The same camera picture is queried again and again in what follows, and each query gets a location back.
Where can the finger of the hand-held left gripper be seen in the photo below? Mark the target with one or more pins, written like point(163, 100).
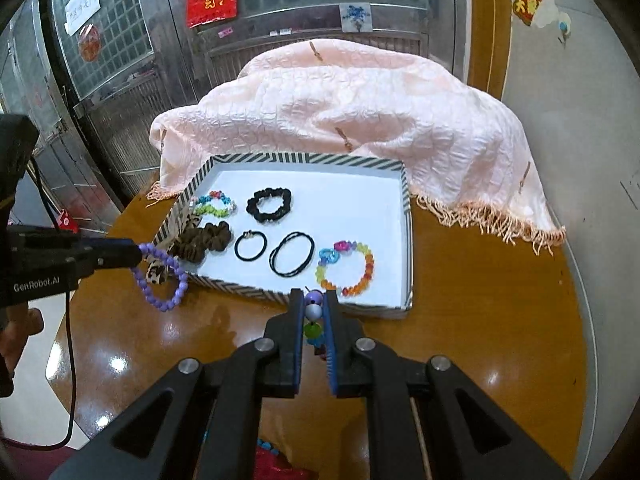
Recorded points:
point(115, 244)
point(115, 260)

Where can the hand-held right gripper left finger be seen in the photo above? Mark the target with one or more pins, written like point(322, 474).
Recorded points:
point(299, 350)

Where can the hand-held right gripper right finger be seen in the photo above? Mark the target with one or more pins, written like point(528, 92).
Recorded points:
point(331, 350)

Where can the brown scrunchie with leopard ribbon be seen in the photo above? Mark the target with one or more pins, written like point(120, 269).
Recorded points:
point(210, 237)

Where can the black scrunchie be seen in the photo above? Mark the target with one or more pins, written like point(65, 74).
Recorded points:
point(252, 207)

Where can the striped cardboard box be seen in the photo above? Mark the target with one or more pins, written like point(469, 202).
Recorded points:
point(350, 200)

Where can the person's left hand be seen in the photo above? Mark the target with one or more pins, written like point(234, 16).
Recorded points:
point(22, 332)

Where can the red bag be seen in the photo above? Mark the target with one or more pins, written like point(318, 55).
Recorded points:
point(67, 221)

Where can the metal security door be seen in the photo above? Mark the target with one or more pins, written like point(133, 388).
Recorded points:
point(115, 125)

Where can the red bow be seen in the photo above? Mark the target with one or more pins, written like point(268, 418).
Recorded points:
point(275, 467)

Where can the round red sticker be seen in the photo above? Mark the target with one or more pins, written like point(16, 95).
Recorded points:
point(89, 42)

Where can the pink fringed scarf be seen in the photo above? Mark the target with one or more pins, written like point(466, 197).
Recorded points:
point(350, 110)

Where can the white paper note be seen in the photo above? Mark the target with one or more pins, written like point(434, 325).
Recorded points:
point(82, 5)

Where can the white blue floral sticker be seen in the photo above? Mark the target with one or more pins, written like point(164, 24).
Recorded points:
point(356, 16)

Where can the wooden door frame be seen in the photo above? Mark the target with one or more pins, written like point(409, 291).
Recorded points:
point(487, 25)

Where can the blue white wall hook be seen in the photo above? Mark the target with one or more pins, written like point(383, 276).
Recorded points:
point(565, 27)

